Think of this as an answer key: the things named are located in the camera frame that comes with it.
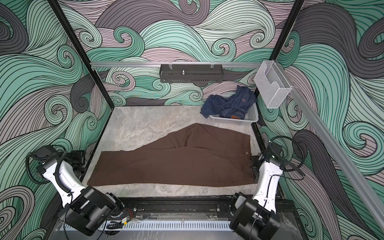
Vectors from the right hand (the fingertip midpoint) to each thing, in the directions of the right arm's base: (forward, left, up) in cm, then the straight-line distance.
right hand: (255, 165), depth 78 cm
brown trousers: (+10, +29, -9) cm, 32 cm away
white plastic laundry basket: (+40, -10, -6) cm, 41 cm away
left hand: (+1, +88, +8) cm, 89 cm away
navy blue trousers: (+47, +2, -3) cm, 47 cm away
